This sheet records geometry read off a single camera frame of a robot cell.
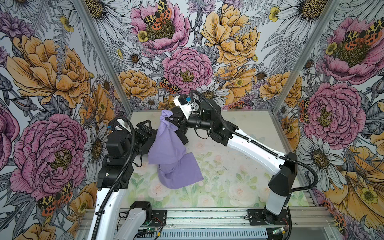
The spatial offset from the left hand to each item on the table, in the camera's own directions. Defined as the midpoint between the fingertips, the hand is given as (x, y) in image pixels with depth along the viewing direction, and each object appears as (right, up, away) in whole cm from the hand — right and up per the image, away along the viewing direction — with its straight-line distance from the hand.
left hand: (147, 130), depth 66 cm
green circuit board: (0, -46, +5) cm, 47 cm away
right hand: (+9, +4, -3) cm, 11 cm away
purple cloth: (+10, -24, +25) cm, 36 cm away
